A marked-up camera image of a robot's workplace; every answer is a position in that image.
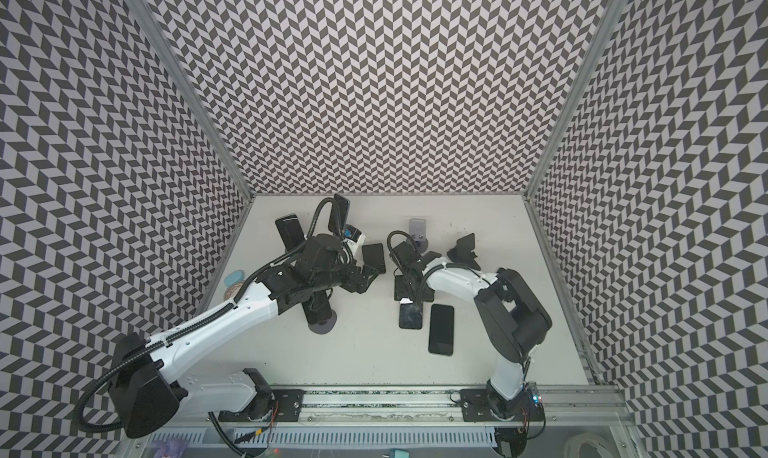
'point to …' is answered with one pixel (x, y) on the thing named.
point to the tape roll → (232, 290)
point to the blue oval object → (234, 277)
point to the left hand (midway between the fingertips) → (366, 270)
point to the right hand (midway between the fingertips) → (411, 302)
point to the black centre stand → (373, 255)
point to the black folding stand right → (462, 252)
